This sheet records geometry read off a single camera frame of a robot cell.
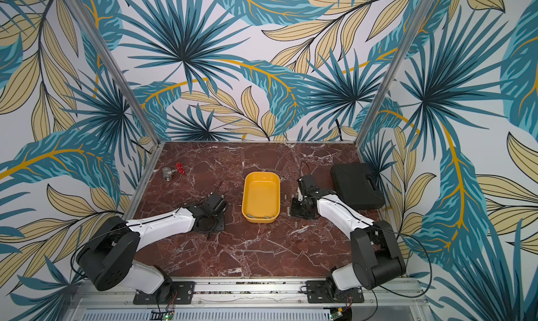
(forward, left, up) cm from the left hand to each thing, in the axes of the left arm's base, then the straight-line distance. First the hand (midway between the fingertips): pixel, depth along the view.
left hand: (218, 228), depth 88 cm
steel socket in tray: (+4, -13, +3) cm, 14 cm away
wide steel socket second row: (+8, -30, +1) cm, 31 cm away
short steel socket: (+15, -29, +1) cm, 32 cm away
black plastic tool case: (+20, -62, +5) cm, 65 cm away
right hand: (+6, -31, +4) cm, 32 cm away
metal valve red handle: (+27, +29, +2) cm, 40 cm away
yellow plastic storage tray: (+15, -17, 0) cm, 23 cm away
